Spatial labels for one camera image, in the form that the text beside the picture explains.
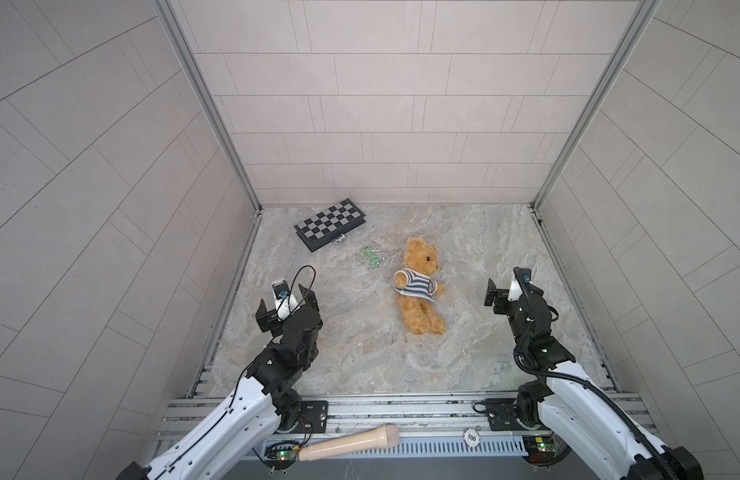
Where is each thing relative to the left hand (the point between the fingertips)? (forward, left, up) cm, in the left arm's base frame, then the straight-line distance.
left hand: (292, 289), depth 77 cm
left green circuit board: (-34, -1, -12) cm, 37 cm away
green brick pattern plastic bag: (+22, -18, -15) cm, 32 cm away
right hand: (+5, -57, -4) cm, 57 cm away
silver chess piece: (+27, -8, -14) cm, 32 cm away
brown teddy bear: (-3, -34, -8) cm, 35 cm away
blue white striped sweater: (+5, -33, -6) cm, 34 cm away
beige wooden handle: (-31, -24, -10) cm, 41 cm away
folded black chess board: (+32, -4, -12) cm, 35 cm away
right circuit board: (-33, -61, -15) cm, 70 cm away
